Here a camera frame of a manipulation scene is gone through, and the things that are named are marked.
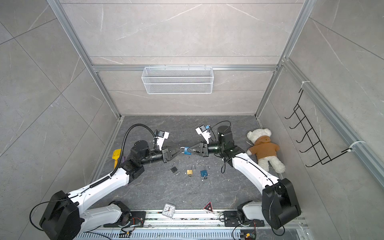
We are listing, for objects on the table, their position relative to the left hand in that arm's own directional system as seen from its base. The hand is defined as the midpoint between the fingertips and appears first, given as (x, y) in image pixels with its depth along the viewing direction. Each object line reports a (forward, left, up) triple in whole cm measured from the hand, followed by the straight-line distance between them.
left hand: (183, 149), depth 70 cm
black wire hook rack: (-5, -60, +5) cm, 60 cm away
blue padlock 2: (0, -1, -1) cm, 2 cm away
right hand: (+1, -3, -2) cm, 4 cm away
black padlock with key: (+2, +7, -26) cm, 27 cm away
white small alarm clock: (-21, +8, -24) cm, 33 cm away
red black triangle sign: (-21, -13, -25) cm, 35 cm away
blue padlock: (-2, -12, -25) cm, 28 cm away
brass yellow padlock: (0, -3, -27) cm, 27 cm away
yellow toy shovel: (+12, +45, -25) cm, 53 cm away
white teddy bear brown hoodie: (+9, -50, -19) cm, 55 cm away
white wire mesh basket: (+54, +4, +3) cm, 54 cm away
